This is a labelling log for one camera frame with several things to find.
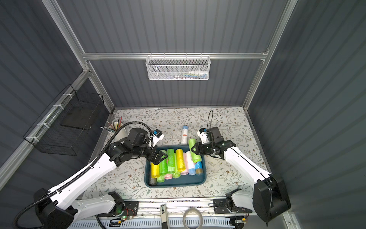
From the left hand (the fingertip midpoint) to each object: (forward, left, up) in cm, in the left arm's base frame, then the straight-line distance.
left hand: (162, 153), depth 73 cm
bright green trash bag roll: (-2, +1, -12) cm, 12 cm away
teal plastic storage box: (-8, -12, -20) cm, 25 cm away
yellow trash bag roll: (-5, +5, -12) cm, 14 cm away
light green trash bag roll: (0, -18, -6) cm, 18 cm away
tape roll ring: (-25, -19, -16) cm, 35 cm away
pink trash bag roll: (-6, -2, -17) cm, 18 cm away
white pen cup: (+21, +31, -13) cm, 40 cm away
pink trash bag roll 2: (+2, -12, -16) cm, 20 cm away
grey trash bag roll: (-9, +7, -17) cm, 21 cm away
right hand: (+6, -18, -7) cm, 20 cm away
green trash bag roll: (-8, +2, -17) cm, 19 cm away
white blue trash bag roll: (+22, -11, -16) cm, 29 cm away
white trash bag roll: (+1, -15, -17) cm, 23 cm away
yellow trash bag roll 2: (+2, -9, -11) cm, 15 cm away
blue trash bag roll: (-2, -20, -16) cm, 26 cm away
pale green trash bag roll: (-5, -7, -17) cm, 19 cm away
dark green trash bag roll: (+1, -3, -12) cm, 13 cm away
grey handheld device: (-26, -2, -16) cm, 30 cm away
